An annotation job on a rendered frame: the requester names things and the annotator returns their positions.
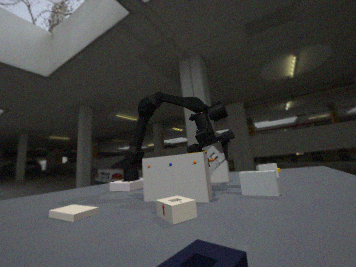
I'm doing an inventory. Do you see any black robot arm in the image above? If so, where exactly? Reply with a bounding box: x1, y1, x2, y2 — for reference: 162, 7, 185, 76
120, 91, 228, 181

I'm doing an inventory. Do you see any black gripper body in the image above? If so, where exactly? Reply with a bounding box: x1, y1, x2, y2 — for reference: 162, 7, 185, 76
187, 123, 235, 153

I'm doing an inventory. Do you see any beige box with red arrow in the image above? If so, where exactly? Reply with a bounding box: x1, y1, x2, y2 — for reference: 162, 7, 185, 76
156, 195, 198, 225

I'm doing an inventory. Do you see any beige flat box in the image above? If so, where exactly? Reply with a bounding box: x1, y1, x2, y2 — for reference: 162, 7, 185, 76
49, 204, 99, 222

